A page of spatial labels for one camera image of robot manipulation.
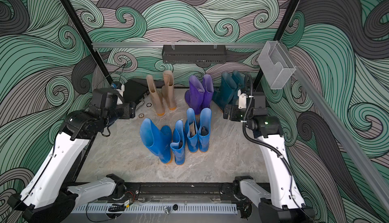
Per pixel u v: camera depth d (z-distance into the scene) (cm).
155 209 63
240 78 90
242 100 61
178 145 69
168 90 89
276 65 79
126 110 57
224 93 91
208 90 84
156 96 84
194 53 98
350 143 49
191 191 74
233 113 60
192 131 73
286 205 35
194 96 88
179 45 93
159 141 69
